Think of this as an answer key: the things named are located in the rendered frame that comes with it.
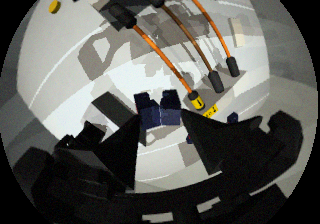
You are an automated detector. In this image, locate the tan flat block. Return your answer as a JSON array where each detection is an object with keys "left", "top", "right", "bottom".
[{"left": 228, "top": 17, "right": 245, "bottom": 48}]

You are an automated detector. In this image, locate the yellow flat disc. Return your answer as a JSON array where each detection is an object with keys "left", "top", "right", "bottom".
[{"left": 49, "top": 0, "right": 61, "bottom": 13}]

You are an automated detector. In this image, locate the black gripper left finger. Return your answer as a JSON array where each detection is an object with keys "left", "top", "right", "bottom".
[{"left": 57, "top": 115, "right": 140, "bottom": 191}]

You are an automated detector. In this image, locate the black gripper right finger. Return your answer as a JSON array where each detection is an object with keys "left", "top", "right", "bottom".
[{"left": 181, "top": 108, "right": 263, "bottom": 176}]

